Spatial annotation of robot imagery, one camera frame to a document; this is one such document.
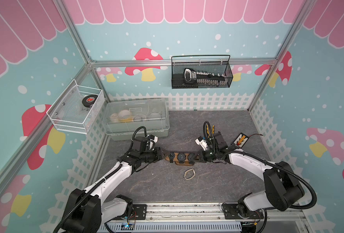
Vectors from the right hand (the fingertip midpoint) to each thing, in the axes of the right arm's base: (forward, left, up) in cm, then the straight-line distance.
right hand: (191, 159), depth 83 cm
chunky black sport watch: (+2, +6, -1) cm, 6 cm away
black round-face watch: (+1, +1, -2) cm, 2 cm away
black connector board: (+18, -36, -8) cm, 41 cm away
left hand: (0, +14, +3) cm, 14 cm away
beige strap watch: (-8, +2, -9) cm, 13 cm away
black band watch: (+3, +12, -1) cm, 12 cm away
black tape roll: (+23, +56, +25) cm, 66 cm away
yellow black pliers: (+27, -18, -9) cm, 34 cm away
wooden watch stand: (+1, +3, -6) cm, 7 cm away
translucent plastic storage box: (+24, +44, +10) cm, 51 cm away
